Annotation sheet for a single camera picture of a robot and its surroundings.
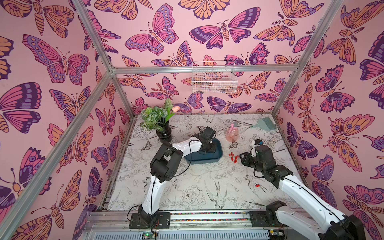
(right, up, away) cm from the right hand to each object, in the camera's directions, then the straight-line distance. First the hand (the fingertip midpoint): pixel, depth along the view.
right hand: (239, 155), depth 83 cm
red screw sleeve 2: (0, -6, +11) cm, 13 cm away
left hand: (-11, +2, +16) cm, 19 cm away
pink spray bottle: (+2, +10, +24) cm, 26 cm away
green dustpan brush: (+29, +19, +30) cm, 46 cm away
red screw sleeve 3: (-2, -2, +15) cm, 15 cm away
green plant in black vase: (-47, +22, +1) cm, 52 cm away
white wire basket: (-11, +48, +23) cm, 54 cm away
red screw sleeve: (-1, -4, +13) cm, 13 cm away
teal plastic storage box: (-22, -3, +12) cm, 25 cm away
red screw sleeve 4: (+11, -18, +3) cm, 21 cm away
